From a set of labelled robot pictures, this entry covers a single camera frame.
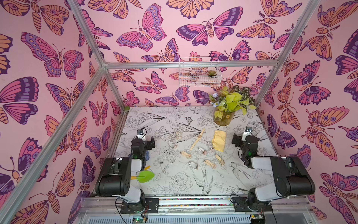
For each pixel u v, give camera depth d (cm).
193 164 88
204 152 92
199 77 106
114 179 45
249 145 71
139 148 70
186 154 90
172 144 97
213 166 86
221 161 87
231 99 90
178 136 101
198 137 101
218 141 97
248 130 79
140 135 80
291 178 46
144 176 84
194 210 73
